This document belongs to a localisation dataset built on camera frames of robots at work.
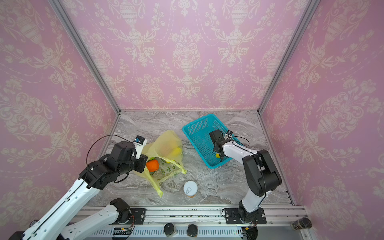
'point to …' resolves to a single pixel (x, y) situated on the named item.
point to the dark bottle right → (303, 223)
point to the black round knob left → (169, 229)
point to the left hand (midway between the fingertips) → (147, 158)
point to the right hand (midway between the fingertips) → (222, 147)
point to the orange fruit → (152, 165)
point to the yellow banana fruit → (177, 151)
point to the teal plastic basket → (198, 131)
